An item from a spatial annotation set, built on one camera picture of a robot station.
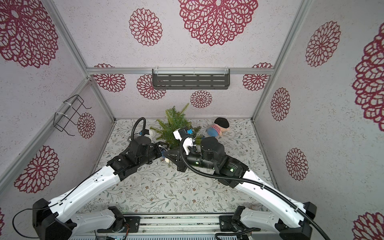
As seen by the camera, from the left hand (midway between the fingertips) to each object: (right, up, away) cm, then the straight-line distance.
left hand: (167, 146), depth 75 cm
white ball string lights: (+2, -4, -16) cm, 17 cm away
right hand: (+2, -1, -21) cm, 21 cm away
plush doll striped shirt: (+30, +9, +31) cm, 44 cm away
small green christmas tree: (+4, +13, -2) cm, 14 cm away
